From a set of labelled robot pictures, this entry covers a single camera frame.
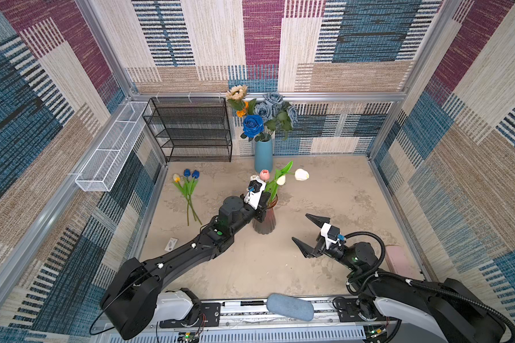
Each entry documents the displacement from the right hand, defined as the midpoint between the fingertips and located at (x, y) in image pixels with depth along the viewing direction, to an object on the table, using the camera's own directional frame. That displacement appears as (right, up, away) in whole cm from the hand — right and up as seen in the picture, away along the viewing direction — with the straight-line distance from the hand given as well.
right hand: (300, 227), depth 73 cm
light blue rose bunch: (-7, +44, +18) cm, 48 cm away
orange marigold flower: (-22, +44, +21) cm, 54 cm away
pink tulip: (-12, +17, +1) cm, 21 cm away
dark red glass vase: (-9, -5, +26) cm, 28 cm away
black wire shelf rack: (-49, +41, +38) cm, 74 cm away
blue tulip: (-50, +10, +35) cm, 61 cm away
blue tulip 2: (-47, +18, +38) cm, 63 cm away
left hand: (-10, +12, +3) cm, 16 cm away
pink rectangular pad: (+40, -16, +10) cm, 44 cm away
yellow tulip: (-55, +16, +36) cm, 68 cm away
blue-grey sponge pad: (-3, -27, 0) cm, 27 cm away
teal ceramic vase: (-12, +27, +30) cm, 42 cm away
